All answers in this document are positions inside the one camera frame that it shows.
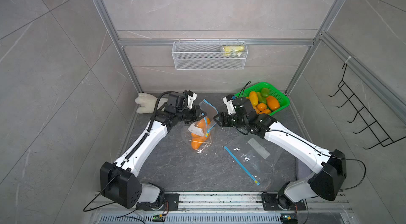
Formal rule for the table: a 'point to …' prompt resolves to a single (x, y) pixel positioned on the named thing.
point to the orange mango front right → (265, 111)
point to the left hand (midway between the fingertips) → (208, 112)
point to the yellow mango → (254, 98)
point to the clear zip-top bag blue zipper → (211, 111)
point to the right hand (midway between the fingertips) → (217, 118)
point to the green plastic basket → (284, 101)
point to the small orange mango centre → (261, 106)
